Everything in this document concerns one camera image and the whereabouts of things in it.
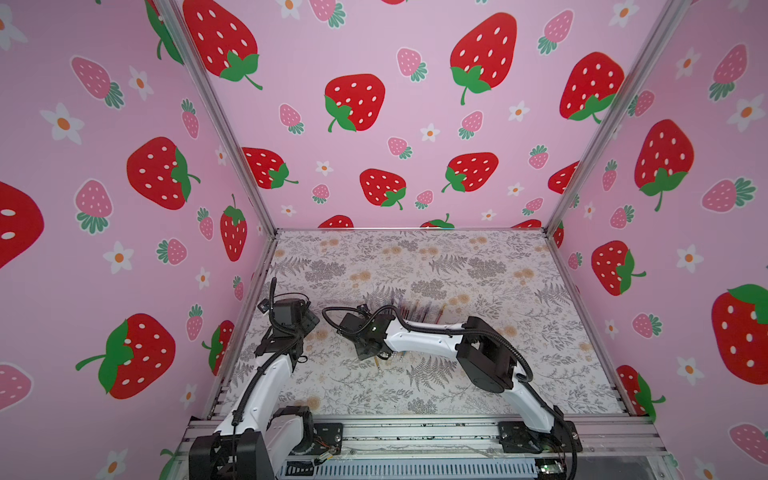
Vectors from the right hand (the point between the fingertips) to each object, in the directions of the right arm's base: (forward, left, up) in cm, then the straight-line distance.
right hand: (362, 352), depth 89 cm
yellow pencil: (-2, -5, 0) cm, 5 cm away
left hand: (+5, +18, +9) cm, 21 cm away
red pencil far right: (+15, -24, -1) cm, 28 cm away
